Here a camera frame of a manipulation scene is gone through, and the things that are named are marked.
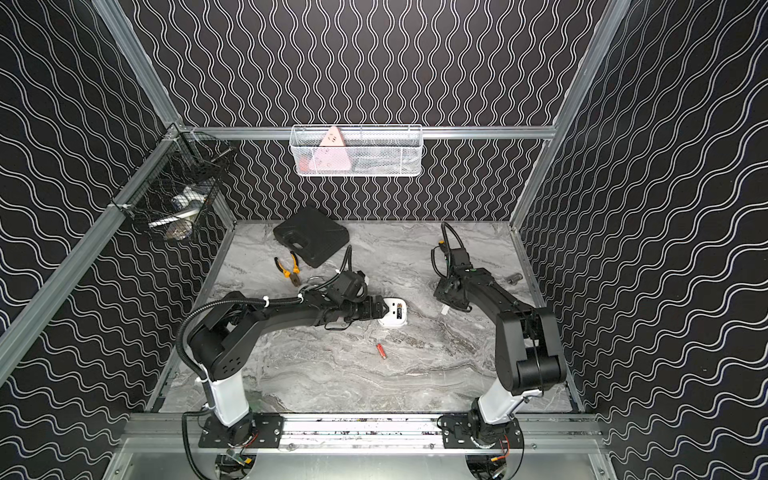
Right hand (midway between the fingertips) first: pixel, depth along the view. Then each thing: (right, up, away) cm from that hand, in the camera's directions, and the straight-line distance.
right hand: (444, 296), depth 94 cm
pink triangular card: (-35, +43, -4) cm, 56 cm away
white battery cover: (+1, -5, +3) cm, 5 cm away
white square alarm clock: (-15, -6, -3) cm, 17 cm away
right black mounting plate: (+1, -30, -21) cm, 37 cm away
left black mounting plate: (-48, -31, -19) cm, 61 cm away
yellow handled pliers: (-50, +6, +9) cm, 52 cm away
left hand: (-20, -3, -3) cm, 21 cm away
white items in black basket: (-70, +21, -20) cm, 76 cm away
